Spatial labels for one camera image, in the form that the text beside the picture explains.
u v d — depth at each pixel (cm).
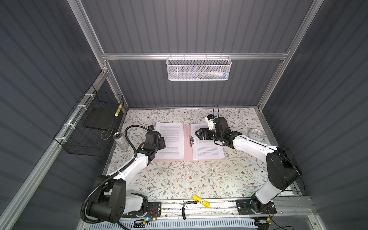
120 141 86
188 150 96
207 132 79
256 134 100
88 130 73
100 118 78
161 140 81
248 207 72
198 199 75
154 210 72
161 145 80
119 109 82
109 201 41
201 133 79
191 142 99
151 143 67
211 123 79
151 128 79
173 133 103
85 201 38
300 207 75
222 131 69
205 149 96
